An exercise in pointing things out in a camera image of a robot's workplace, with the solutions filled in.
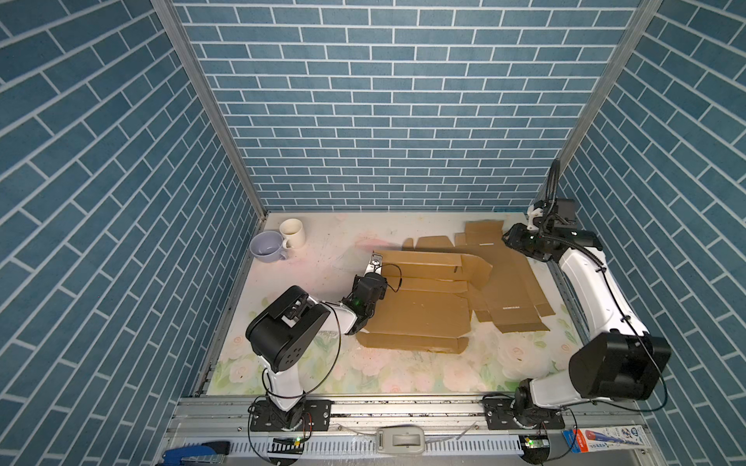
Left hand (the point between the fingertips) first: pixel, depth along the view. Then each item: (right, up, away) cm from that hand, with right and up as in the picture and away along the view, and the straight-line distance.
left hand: (375, 271), depth 95 cm
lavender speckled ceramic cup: (-41, +8, +11) cm, 44 cm away
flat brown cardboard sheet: (+46, -9, +3) cm, 47 cm away
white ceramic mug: (-30, +14, +8) cm, 34 cm away
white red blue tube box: (+58, -38, -26) cm, 74 cm away
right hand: (+38, +12, -12) cm, 42 cm away
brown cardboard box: (+17, -11, -2) cm, 20 cm away
